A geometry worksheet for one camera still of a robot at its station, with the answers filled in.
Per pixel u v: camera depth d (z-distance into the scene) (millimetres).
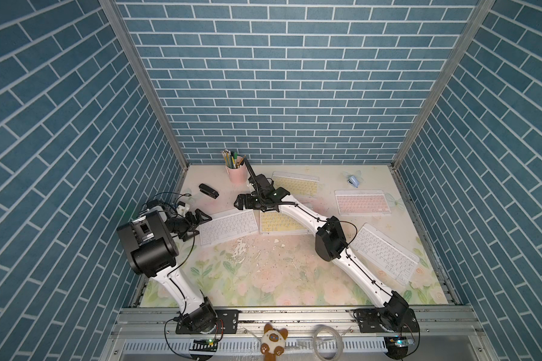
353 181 1116
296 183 1123
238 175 1056
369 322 733
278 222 963
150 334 725
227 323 736
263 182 833
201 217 865
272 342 679
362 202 1054
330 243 680
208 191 1075
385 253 890
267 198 817
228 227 963
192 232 937
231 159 1046
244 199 912
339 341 698
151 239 536
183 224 833
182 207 903
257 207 912
